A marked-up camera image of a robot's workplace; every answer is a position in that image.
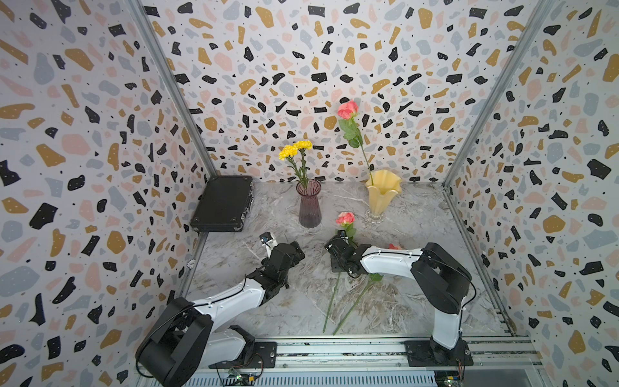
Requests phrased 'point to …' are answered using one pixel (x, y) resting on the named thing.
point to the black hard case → (223, 205)
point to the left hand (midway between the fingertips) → (293, 247)
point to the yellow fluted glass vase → (385, 185)
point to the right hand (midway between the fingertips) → (337, 262)
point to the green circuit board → (237, 379)
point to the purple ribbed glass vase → (309, 214)
